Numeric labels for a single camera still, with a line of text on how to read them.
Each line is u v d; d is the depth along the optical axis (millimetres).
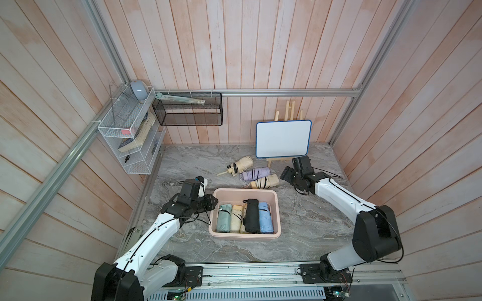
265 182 981
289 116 937
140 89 836
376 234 437
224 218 837
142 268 432
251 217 810
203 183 759
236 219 854
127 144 796
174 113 1052
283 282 730
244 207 897
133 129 712
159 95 908
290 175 814
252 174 1011
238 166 1042
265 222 815
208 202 713
